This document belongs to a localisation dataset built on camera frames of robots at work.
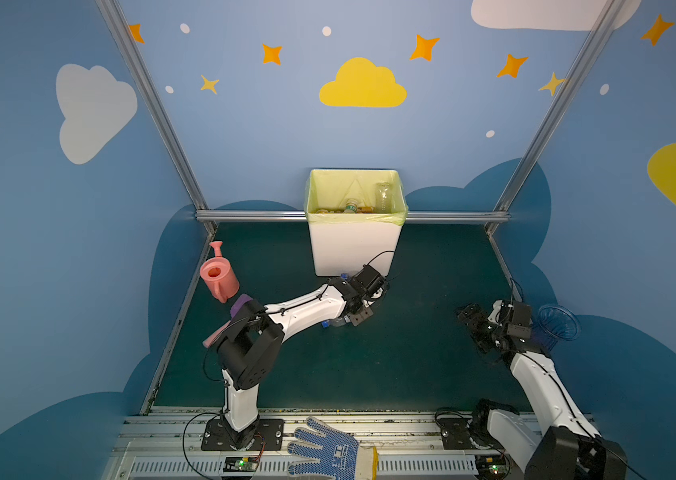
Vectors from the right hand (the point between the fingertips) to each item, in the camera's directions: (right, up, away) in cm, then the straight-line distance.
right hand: (467, 315), depth 86 cm
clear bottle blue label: (-39, -3, +6) cm, 40 cm away
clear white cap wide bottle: (-34, +34, +12) cm, 49 cm away
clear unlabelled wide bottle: (-23, +37, +12) cm, 46 cm away
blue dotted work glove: (-38, -31, -15) cm, 51 cm away
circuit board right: (0, -33, -16) cm, 37 cm away
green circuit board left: (-61, -33, -16) cm, 71 cm away
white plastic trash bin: (-36, +20, +7) cm, 42 cm away
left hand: (-31, +3, +4) cm, 31 cm away
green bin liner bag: (-33, +39, +15) cm, 53 cm away
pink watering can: (-76, +11, +6) cm, 77 cm away
